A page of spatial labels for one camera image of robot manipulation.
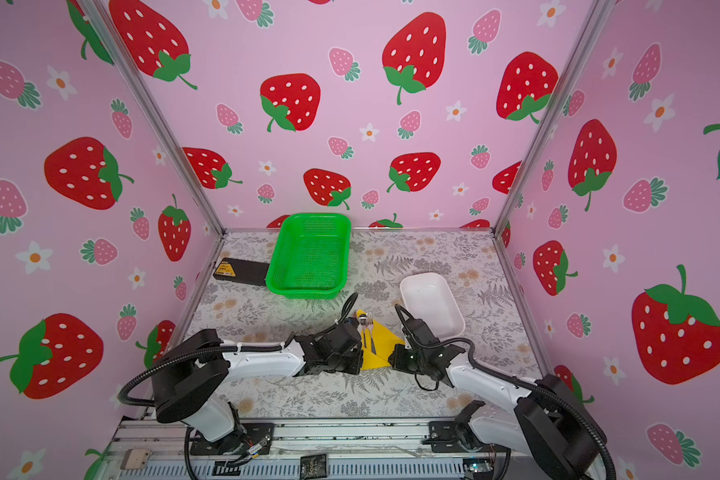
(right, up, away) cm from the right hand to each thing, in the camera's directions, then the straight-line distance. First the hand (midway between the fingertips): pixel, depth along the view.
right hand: (387, 359), depth 85 cm
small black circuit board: (-18, -20, -16) cm, 31 cm away
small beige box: (-61, -19, -15) cm, 66 cm away
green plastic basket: (-28, +29, +28) cm, 50 cm away
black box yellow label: (-52, +25, +23) cm, 62 cm away
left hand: (-6, -1, 0) cm, 6 cm away
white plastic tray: (+16, +16, +15) cm, 27 cm away
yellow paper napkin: (-3, +3, +5) cm, 7 cm away
